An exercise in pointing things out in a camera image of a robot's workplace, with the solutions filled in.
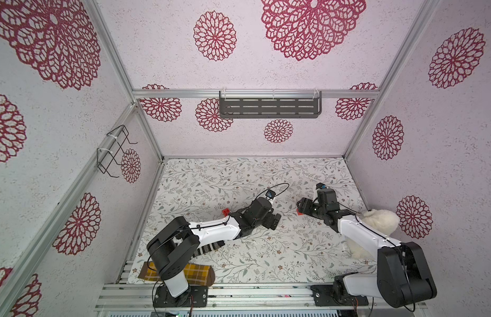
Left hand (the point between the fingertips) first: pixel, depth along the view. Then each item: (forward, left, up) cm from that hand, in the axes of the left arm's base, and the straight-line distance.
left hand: (270, 211), depth 87 cm
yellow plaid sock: (-24, +30, -8) cm, 39 cm away
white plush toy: (-10, -40, +11) cm, 43 cm away
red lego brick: (+3, +20, -7) cm, 22 cm away
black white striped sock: (-13, +27, -8) cm, 31 cm away
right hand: (+5, -15, 0) cm, 16 cm away
